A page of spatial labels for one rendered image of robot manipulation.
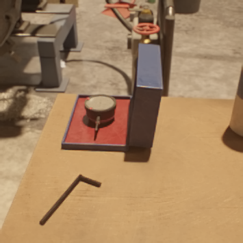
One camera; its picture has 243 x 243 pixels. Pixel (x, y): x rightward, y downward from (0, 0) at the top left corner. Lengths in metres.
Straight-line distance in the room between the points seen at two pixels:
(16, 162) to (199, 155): 0.86
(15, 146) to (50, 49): 0.49
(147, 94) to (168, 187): 0.14
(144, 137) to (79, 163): 0.11
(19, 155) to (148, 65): 0.87
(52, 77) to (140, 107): 1.20
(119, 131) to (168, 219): 0.20
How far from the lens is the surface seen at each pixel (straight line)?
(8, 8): 1.27
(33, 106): 1.60
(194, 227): 0.47
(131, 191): 0.50
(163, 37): 0.93
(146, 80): 0.52
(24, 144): 1.39
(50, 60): 1.65
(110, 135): 0.59
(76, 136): 0.60
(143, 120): 0.53
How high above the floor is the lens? 0.83
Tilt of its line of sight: 35 degrees down
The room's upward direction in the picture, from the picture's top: straight up
